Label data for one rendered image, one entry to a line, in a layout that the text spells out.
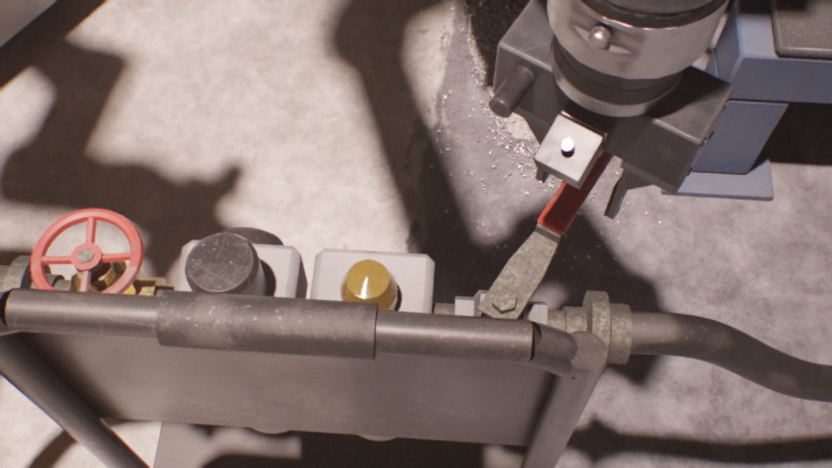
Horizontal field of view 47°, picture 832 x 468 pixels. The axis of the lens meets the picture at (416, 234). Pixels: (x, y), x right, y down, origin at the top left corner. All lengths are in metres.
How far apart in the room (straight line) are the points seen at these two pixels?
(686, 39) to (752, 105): 0.67
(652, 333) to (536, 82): 0.20
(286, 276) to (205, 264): 0.07
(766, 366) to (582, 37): 0.33
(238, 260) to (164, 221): 0.62
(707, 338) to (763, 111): 0.53
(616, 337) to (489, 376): 0.10
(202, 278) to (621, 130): 0.27
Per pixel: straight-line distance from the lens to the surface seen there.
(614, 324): 0.67
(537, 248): 0.66
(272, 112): 1.30
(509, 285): 0.65
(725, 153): 1.24
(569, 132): 0.57
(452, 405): 0.70
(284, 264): 0.67
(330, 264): 0.67
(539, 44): 0.58
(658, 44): 0.49
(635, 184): 0.65
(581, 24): 0.50
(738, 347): 0.71
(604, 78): 0.53
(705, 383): 1.17
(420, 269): 0.66
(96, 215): 0.67
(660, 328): 0.67
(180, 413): 0.79
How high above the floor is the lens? 1.06
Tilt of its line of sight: 62 degrees down
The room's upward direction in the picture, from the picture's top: straight up
